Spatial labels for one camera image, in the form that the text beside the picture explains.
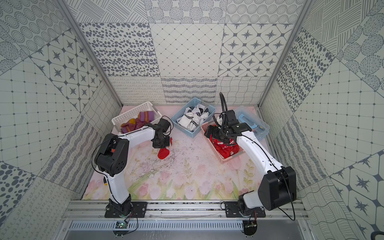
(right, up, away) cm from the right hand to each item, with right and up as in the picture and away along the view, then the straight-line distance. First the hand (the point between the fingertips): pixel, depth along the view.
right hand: (211, 137), depth 82 cm
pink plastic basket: (+6, -13, +5) cm, 15 cm away
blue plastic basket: (-15, +1, +17) cm, 23 cm away
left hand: (-26, -7, +13) cm, 30 cm away
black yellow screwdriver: (-59, -24, -1) cm, 64 cm away
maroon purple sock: (-49, +7, +19) cm, 53 cm away
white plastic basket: (-57, +14, +28) cm, 65 cm away
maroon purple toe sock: (-53, +6, +17) cm, 56 cm away
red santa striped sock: (+9, -9, +8) cm, 15 cm away
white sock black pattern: (-4, +16, +29) cm, 34 cm away
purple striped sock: (-45, +13, +25) cm, 53 cm away
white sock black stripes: (-13, +9, +20) cm, 25 cm away
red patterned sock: (-30, -11, +13) cm, 34 cm away
